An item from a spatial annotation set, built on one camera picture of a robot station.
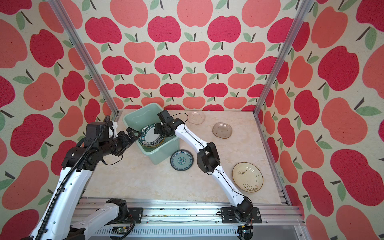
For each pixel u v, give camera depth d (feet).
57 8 2.27
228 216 2.39
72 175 1.35
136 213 2.46
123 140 1.94
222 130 3.64
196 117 3.84
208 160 2.23
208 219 2.42
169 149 3.05
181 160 3.09
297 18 2.41
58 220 1.21
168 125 2.42
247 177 2.90
